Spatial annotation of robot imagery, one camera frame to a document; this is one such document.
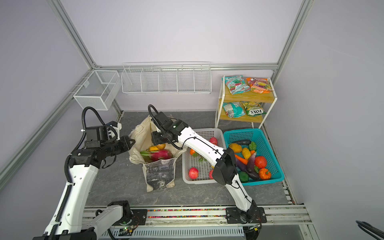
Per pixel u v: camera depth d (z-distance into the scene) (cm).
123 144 63
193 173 83
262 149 93
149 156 86
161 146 76
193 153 91
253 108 96
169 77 102
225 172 56
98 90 97
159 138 71
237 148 93
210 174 56
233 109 96
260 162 85
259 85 83
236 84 84
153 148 91
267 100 81
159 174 74
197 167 90
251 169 82
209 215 75
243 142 97
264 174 83
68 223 37
